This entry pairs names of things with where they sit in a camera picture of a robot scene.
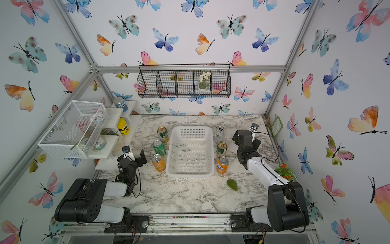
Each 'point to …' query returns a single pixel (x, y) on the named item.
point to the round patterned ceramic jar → (100, 144)
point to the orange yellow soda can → (159, 162)
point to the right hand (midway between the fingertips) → (248, 133)
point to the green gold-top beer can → (163, 132)
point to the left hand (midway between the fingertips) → (135, 150)
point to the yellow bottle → (122, 126)
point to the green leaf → (232, 184)
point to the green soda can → (159, 147)
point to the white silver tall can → (219, 130)
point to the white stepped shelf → (120, 133)
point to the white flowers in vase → (202, 85)
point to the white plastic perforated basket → (190, 152)
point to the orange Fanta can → (222, 165)
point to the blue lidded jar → (120, 102)
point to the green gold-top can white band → (221, 146)
